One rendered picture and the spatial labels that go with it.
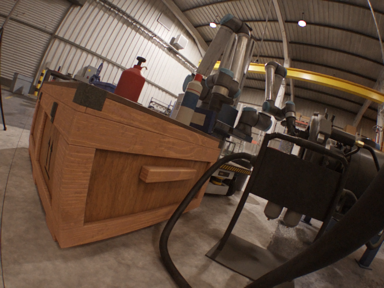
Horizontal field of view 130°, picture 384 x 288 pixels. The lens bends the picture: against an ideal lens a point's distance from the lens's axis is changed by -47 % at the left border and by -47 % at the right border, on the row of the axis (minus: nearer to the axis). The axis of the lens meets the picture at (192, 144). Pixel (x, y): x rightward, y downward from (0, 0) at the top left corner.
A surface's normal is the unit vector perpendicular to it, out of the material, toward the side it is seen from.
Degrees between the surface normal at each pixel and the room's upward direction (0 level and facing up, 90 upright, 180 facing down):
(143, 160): 90
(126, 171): 90
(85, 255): 0
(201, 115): 100
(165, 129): 90
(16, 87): 90
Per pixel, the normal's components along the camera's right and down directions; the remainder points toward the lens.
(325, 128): -0.33, -0.48
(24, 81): 0.94, 0.33
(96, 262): 0.33, -0.94
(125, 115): 0.80, 0.31
